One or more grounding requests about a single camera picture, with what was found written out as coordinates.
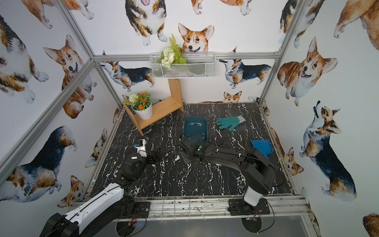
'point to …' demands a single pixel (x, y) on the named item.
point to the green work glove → (230, 122)
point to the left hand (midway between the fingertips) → (152, 144)
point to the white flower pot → (142, 111)
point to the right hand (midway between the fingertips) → (189, 148)
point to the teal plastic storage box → (196, 128)
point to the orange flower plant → (140, 101)
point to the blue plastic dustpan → (263, 145)
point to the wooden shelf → (174, 103)
